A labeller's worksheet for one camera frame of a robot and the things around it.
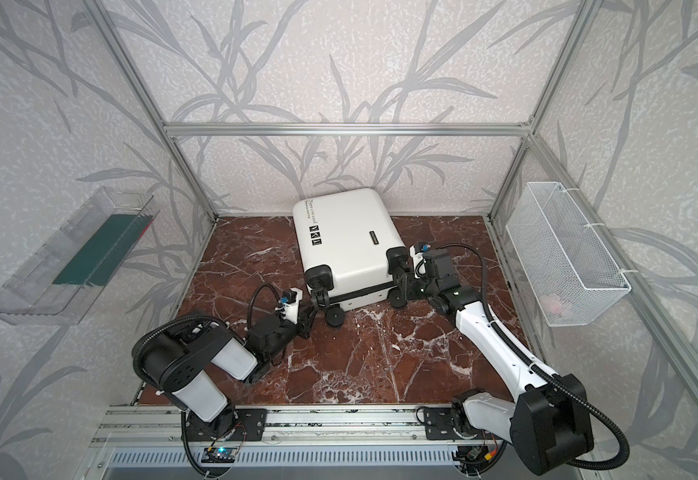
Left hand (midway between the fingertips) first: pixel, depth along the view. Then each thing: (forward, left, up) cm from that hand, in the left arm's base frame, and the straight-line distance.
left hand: (319, 297), depth 89 cm
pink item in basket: (-8, -60, +15) cm, 62 cm away
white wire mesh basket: (-7, -56, +28) cm, 63 cm away
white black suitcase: (+9, -10, +12) cm, 18 cm away
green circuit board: (-38, +21, -8) cm, 44 cm away
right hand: (+4, -25, +9) cm, 27 cm away
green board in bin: (-6, +42, +28) cm, 51 cm away
